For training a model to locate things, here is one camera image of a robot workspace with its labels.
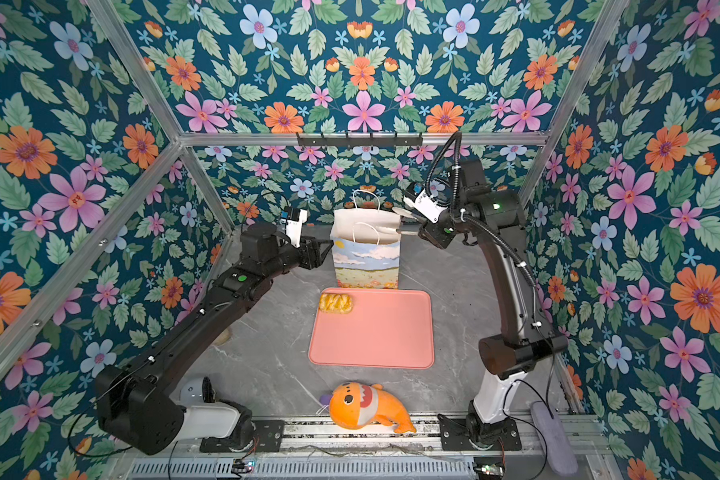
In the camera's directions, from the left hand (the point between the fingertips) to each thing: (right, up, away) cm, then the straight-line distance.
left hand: (327, 232), depth 73 cm
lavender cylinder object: (+55, -50, -3) cm, 75 cm away
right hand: (+26, +3, -2) cm, 26 cm away
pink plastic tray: (+16, -29, +18) cm, 37 cm away
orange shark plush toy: (+7, -41, -3) cm, 42 cm away
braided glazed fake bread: (-1, -21, +20) cm, 29 cm away
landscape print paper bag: (+9, -3, +9) cm, 13 cm away
